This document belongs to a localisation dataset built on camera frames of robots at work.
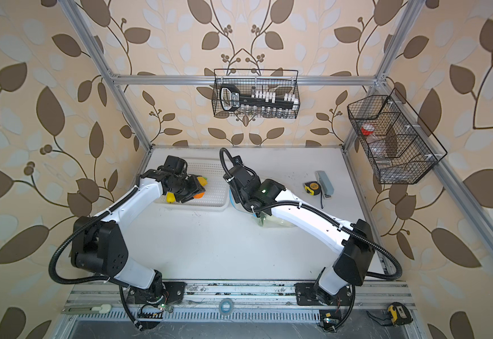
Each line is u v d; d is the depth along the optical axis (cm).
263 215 85
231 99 85
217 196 102
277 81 91
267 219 88
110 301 75
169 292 74
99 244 44
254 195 52
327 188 97
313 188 99
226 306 72
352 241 41
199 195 85
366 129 81
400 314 68
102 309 71
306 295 72
